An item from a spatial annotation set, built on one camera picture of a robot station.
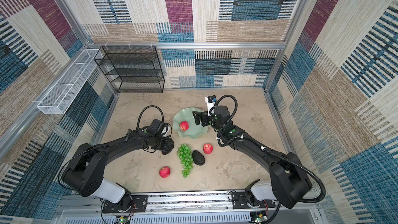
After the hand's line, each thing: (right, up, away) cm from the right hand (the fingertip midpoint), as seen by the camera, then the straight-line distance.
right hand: (201, 112), depth 82 cm
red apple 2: (-18, -30, -3) cm, 35 cm away
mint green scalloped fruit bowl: (-4, -12, +13) cm, 18 cm away
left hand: (-18, -19, +7) cm, 27 cm away
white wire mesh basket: (-64, +5, -12) cm, 65 cm away
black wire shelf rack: (-48, +29, +28) cm, 63 cm away
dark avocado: (-1, -24, +1) cm, 24 cm away
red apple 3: (-10, -9, +14) cm, 19 cm away
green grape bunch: (-9, -23, +3) cm, 25 cm away
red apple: (+4, -20, +5) cm, 21 cm away
